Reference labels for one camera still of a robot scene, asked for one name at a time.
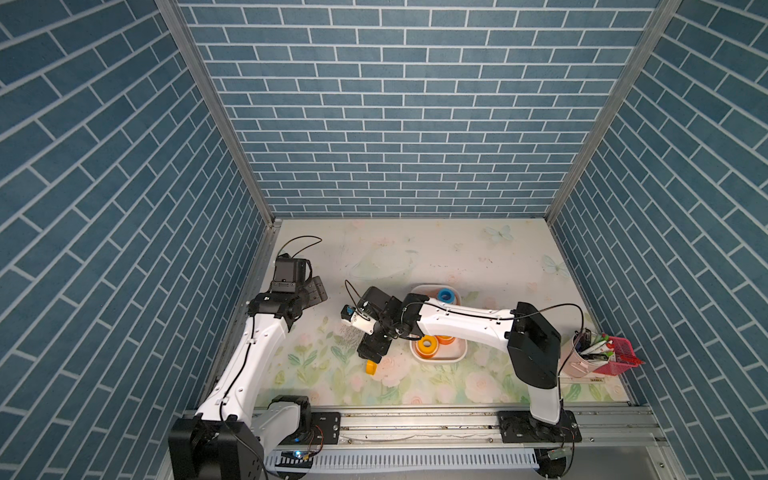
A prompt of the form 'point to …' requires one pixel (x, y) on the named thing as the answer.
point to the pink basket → (626, 358)
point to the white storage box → (447, 354)
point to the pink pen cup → (575, 364)
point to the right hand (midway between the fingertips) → (369, 340)
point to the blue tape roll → (446, 295)
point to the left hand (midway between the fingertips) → (315, 289)
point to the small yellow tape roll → (371, 367)
